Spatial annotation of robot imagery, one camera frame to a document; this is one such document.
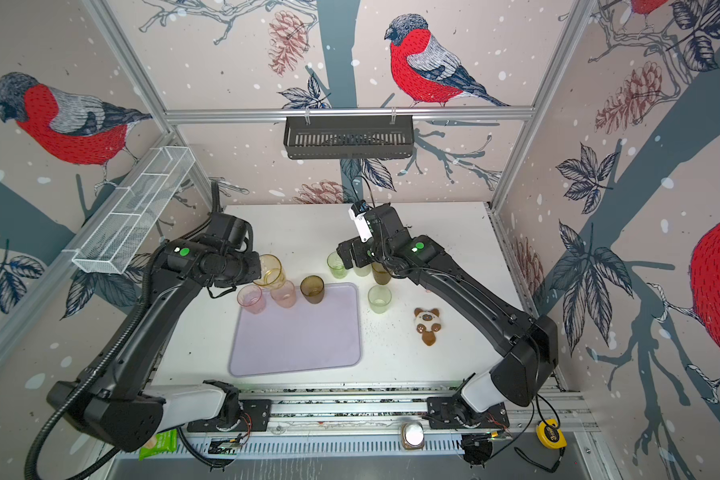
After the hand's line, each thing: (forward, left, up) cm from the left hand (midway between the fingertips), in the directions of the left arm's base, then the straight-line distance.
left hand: (254, 270), depth 73 cm
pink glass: (+6, -1, -24) cm, 24 cm away
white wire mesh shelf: (+15, +34, +6) cm, 38 cm away
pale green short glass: (+4, -32, -23) cm, 40 cm away
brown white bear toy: (-5, -47, -22) cm, 52 cm away
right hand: (+6, -24, +2) cm, 25 cm away
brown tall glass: (+10, -33, -18) cm, 39 cm away
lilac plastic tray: (-7, -9, -25) cm, 28 cm away
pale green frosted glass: (+15, -27, -24) cm, 39 cm away
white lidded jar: (-33, -38, -14) cm, 52 cm away
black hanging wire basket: (+54, -22, +3) cm, 59 cm away
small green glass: (+17, -18, -23) cm, 34 cm away
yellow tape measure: (-32, -71, -22) cm, 81 cm away
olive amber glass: (+7, -11, -22) cm, 26 cm away
